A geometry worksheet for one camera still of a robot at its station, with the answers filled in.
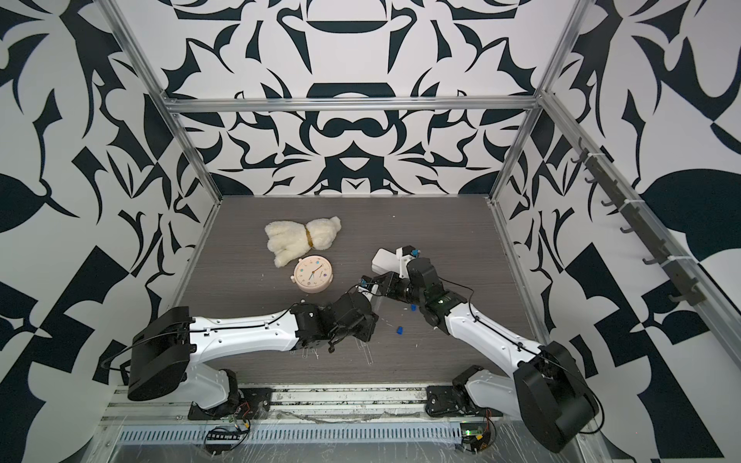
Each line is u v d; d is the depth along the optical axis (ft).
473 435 2.34
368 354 2.68
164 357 1.36
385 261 3.21
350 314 1.92
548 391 1.35
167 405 2.49
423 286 2.09
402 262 2.50
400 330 2.85
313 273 3.14
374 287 2.38
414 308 3.02
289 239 3.13
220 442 2.38
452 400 2.44
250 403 2.40
